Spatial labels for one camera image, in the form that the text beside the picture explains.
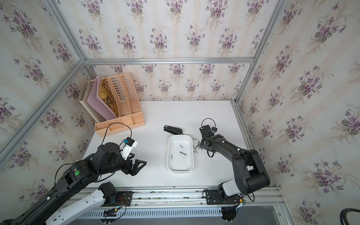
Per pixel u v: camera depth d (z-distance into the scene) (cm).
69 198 45
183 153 90
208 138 67
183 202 73
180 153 90
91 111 86
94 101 84
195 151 90
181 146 93
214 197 73
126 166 58
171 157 88
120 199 72
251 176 43
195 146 93
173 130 97
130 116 98
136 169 58
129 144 59
